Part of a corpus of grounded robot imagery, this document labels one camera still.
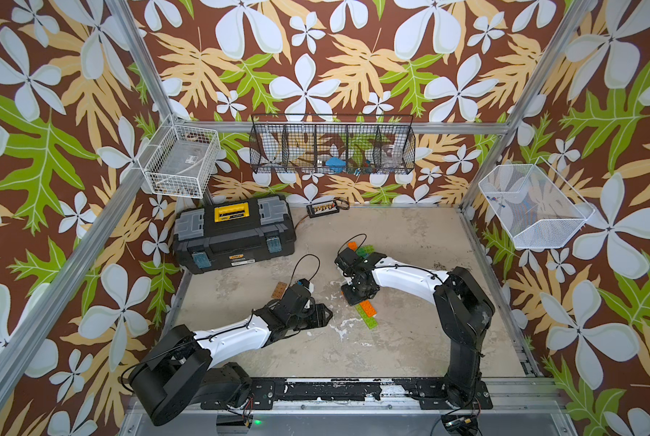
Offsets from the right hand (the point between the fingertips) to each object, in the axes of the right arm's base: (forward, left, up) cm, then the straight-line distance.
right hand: (351, 299), depth 92 cm
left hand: (-6, +8, +4) cm, 11 cm away
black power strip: (+43, +10, +1) cm, 44 cm away
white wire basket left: (+32, +56, +34) cm, 73 cm away
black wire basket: (+49, +5, +30) cm, 57 cm away
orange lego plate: (-4, -5, +2) cm, 6 cm away
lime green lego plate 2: (+21, -8, +1) cm, 22 cm away
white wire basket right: (+18, -56, +27) cm, 65 cm away
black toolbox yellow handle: (+16, +40, +18) cm, 47 cm away
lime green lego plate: (-8, -6, 0) cm, 10 cm away
